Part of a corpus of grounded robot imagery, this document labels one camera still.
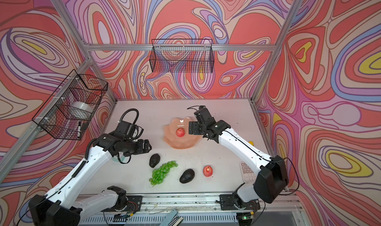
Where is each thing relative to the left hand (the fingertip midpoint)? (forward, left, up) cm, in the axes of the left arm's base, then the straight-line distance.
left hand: (147, 148), depth 77 cm
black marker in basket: (+4, +32, +11) cm, 34 cm away
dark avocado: (-3, -2, -10) cm, 11 cm away
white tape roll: (+15, +31, +17) cm, 38 cm away
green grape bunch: (-11, -6, -10) cm, 16 cm away
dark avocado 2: (-12, -21, -9) cm, 26 cm away
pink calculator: (-10, -55, -13) cm, 58 cm away
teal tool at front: (-29, -13, -12) cm, 34 cm away
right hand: (+10, -27, +2) cm, 29 cm away
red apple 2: (-9, -32, -11) cm, 35 cm away
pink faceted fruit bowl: (+16, -13, -13) cm, 24 cm away
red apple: (+16, -16, -11) cm, 25 cm away
